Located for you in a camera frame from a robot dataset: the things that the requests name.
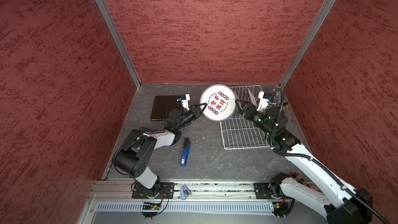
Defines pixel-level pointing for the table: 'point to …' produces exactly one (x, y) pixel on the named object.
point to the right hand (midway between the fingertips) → (236, 105)
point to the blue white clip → (184, 192)
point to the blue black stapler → (185, 152)
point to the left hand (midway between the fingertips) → (208, 106)
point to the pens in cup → (278, 98)
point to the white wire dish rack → (239, 132)
